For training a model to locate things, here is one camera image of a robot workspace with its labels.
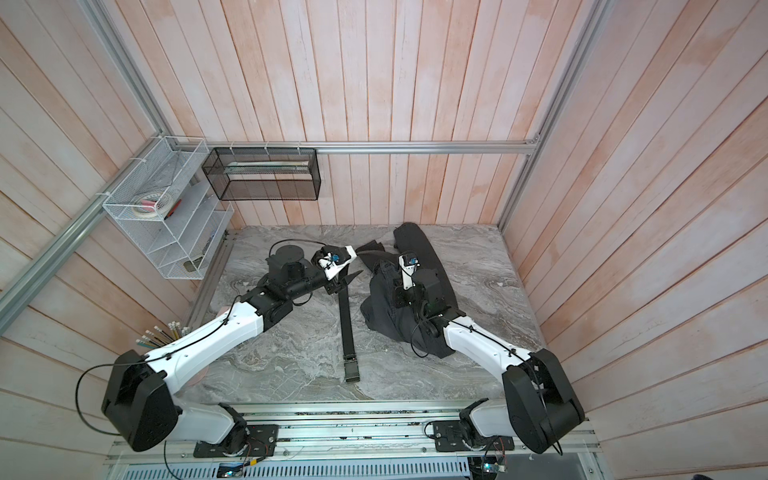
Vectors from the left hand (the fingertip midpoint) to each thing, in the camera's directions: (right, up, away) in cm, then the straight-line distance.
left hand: (352, 260), depth 76 cm
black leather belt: (-2, -29, +12) cm, 31 cm away
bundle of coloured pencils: (-51, -20, 0) cm, 55 cm away
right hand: (+12, -5, +11) cm, 17 cm away
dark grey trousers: (+21, +3, +34) cm, 40 cm away
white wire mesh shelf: (-46, +5, +2) cm, 46 cm away
